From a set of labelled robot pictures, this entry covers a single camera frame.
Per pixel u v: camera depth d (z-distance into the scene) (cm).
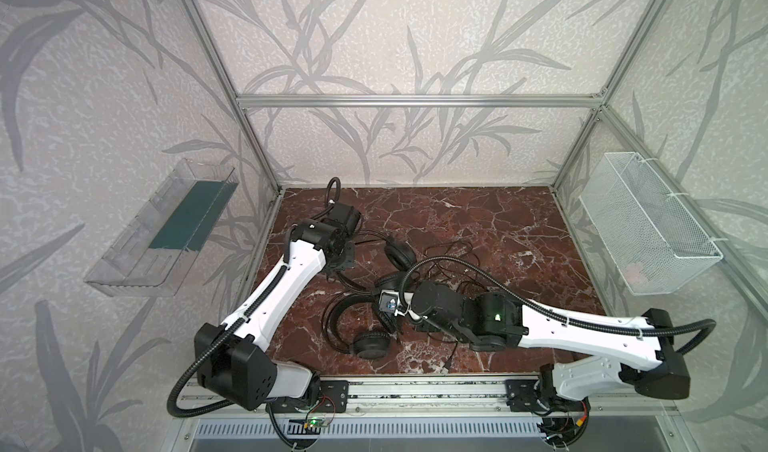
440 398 75
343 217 62
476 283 94
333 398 73
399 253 77
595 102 94
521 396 74
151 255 63
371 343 74
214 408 43
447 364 79
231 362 39
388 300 54
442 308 45
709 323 41
